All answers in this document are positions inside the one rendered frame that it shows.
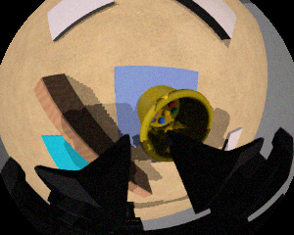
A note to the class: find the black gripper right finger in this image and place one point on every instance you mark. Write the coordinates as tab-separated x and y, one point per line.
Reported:
205	170

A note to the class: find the brown rectangular block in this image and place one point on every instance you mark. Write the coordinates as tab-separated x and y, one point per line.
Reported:
60	102

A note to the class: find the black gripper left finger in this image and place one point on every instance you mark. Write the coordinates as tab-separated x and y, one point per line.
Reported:
103	183

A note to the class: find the white flat slab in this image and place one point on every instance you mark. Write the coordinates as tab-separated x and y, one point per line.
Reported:
69	12

